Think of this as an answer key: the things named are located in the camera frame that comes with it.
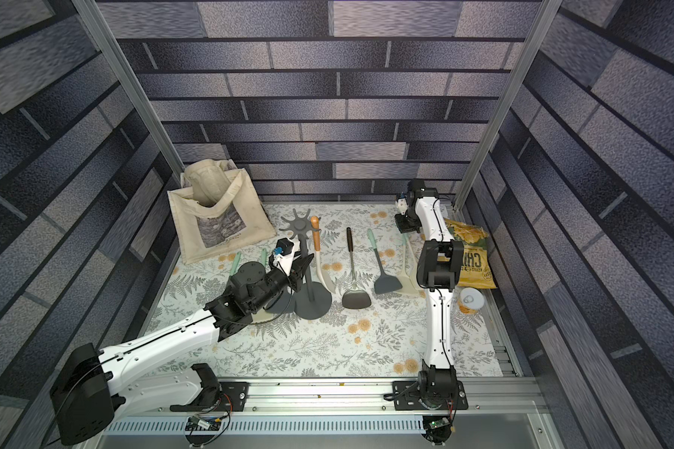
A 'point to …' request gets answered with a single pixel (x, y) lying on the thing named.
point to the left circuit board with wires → (200, 431)
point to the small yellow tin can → (470, 300)
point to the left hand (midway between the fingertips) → (310, 252)
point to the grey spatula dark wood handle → (354, 297)
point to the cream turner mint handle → (408, 286)
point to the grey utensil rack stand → (306, 304)
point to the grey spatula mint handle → (235, 263)
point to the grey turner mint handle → (384, 282)
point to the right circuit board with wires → (437, 428)
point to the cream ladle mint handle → (405, 238)
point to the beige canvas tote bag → (216, 209)
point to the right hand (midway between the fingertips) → (407, 226)
